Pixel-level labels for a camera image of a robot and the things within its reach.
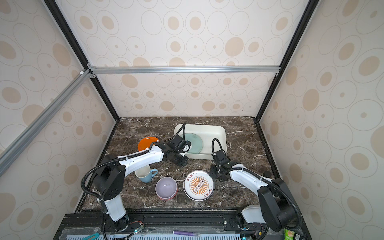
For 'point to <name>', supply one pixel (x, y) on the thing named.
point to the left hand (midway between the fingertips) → (190, 161)
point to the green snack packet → (289, 235)
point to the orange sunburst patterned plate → (199, 185)
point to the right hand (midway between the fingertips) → (213, 173)
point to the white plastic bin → (208, 133)
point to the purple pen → (185, 233)
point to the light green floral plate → (197, 145)
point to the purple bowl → (166, 188)
